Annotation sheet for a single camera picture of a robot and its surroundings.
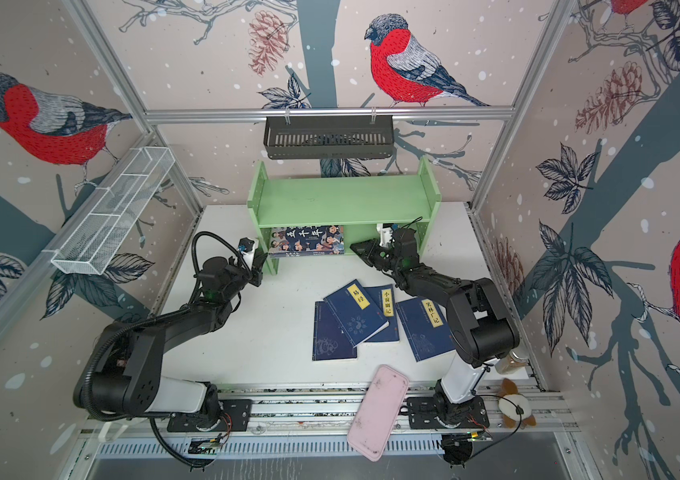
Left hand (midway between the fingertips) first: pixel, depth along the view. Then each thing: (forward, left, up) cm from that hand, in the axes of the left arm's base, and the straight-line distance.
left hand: (261, 252), depth 88 cm
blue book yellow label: (-13, -29, -14) cm, 34 cm away
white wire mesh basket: (-5, +37, +14) cm, 40 cm away
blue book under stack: (-7, -38, -15) cm, 41 cm away
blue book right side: (-18, -49, -16) cm, 55 cm away
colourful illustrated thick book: (+5, -13, -1) cm, 14 cm away
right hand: (+1, -27, 0) cm, 27 cm away
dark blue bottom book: (-21, -21, -15) cm, 33 cm away
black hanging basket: (+43, -12, +12) cm, 46 cm away
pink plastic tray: (-41, -33, -14) cm, 54 cm away
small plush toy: (-39, -67, -13) cm, 79 cm away
